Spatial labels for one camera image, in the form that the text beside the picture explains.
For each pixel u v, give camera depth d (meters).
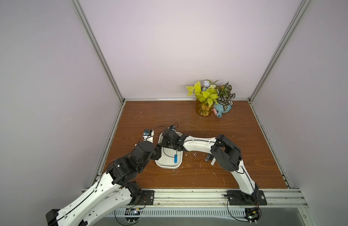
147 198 0.73
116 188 0.46
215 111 1.10
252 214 0.70
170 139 0.73
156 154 0.54
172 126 0.87
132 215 0.72
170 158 0.84
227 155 0.53
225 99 0.87
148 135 0.60
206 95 0.90
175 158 0.87
